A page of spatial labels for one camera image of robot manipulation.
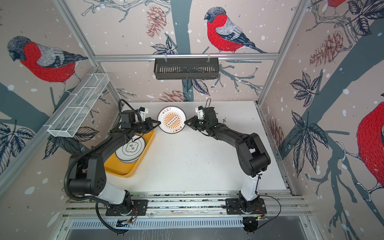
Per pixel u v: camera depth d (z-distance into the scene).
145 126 0.79
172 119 0.90
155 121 0.86
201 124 0.80
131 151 0.90
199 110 0.86
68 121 0.71
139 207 0.73
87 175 0.44
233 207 0.72
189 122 0.85
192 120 0.87
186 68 1.07
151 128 0.79
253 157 0.49
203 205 0.75
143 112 0.83
